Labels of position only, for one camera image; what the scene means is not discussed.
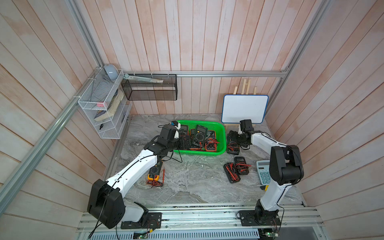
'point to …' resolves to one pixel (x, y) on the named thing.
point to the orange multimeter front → (211, 142)
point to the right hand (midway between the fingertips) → (232, 137)
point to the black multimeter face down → (231, 172)
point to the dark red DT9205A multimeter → (183, 131)
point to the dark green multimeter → (233, 148)
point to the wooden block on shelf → (101, 115)
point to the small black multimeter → (241, 165)
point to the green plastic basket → (217, 127)
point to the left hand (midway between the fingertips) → (185, 142)
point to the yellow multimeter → (154, 171)
